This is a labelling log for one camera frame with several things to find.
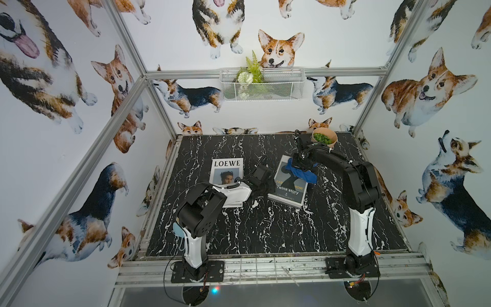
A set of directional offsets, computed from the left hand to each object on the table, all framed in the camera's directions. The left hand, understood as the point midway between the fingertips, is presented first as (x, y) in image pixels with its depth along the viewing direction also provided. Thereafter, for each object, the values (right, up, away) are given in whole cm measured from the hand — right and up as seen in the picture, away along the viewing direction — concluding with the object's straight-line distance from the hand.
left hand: (275, 183), depth 95 cm
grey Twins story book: (+7, -2, 0) cm, 7 cm away
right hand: (+10, +9, +5) cm, 15 cm away
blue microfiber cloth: (+16, +4, 0) cm, 16 cm away
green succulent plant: (+27, +23, +10) cm, 37 cm away
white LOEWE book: (-26, +6, +6) cm, 27 cm away
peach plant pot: (+38, +28, +30) cm, 56 cm away
